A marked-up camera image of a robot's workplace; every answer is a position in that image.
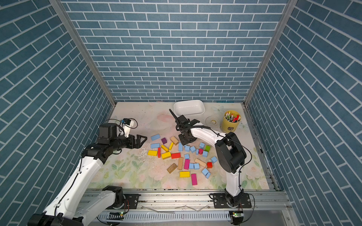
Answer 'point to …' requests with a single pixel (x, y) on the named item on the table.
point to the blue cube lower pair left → (191, 165)
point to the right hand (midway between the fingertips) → (186, 140)
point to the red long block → (176, 155)
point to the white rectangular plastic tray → (189, 107)
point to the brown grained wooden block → (171, 168)
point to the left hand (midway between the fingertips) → (143, 137)
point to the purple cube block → (164, 141)
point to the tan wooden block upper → (174, 140)
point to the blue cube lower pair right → (196, 166)
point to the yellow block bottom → (185, 174)
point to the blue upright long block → (180, 147)
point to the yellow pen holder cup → (231, 120)
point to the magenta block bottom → (193, 179)
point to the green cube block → (207, 148)
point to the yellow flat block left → (152, 153)
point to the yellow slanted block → (164, 148)
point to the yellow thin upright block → (171, 146)
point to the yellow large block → (166, 155)
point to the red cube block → (209, 165)
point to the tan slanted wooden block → (200, 162)
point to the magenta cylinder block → (201, 151)
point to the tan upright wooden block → (180, 163)
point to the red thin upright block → (159, 152)
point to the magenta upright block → (186, 164)
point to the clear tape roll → (212, 122)
